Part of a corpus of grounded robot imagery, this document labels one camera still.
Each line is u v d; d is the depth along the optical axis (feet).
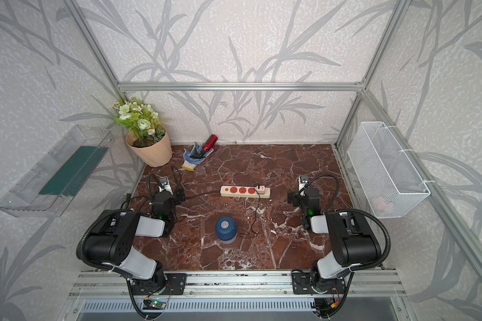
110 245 1.48
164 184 2.59
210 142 3.90
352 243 1.48
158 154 3.28
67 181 1.96
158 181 2.57
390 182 2.01
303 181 2.70
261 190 3.05
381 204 2.37
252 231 2.85
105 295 2.38
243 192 3.16
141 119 3.05
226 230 2.52
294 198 2.79
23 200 1.90
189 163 3.66
